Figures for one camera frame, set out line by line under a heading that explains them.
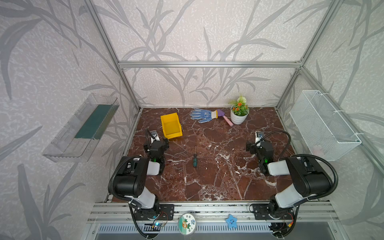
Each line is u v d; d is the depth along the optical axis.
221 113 1.15
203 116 1.16
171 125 1.09
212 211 0.75
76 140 0.64
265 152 0.71
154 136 0.79
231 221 0.70
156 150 0.71
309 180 0.46
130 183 0.45
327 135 0.63
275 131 0.79
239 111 0.99
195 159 0.91
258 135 0.82
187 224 0.64
